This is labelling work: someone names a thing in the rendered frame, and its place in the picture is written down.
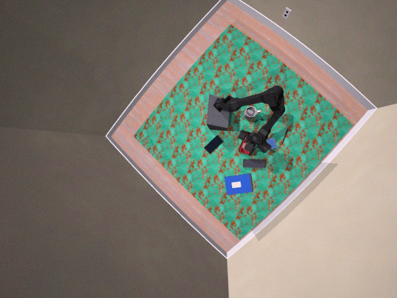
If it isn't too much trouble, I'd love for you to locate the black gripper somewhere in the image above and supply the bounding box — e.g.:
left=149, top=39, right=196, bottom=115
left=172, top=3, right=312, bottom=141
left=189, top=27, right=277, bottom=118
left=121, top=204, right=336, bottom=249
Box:
left=238, top=130, right=252, bottom=143

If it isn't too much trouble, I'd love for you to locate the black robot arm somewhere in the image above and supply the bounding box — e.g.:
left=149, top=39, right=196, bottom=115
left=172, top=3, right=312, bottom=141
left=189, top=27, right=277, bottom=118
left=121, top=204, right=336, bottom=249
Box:
left=213, top=85, right=285, bottom=153

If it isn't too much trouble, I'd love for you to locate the dark grey mug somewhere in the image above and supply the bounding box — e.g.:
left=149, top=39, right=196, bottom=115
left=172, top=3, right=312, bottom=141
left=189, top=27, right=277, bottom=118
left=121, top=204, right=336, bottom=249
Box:
left=244, top=106, right=261, bottom=119

